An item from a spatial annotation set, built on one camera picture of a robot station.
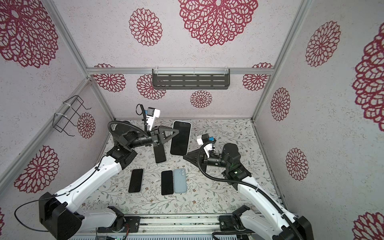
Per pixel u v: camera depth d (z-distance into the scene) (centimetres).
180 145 60
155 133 54
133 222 74
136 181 88
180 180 88
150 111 55
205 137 56
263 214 46
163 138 57
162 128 57
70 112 80
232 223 73
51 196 40
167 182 87
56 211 38
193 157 63
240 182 50
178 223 75
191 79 99
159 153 100
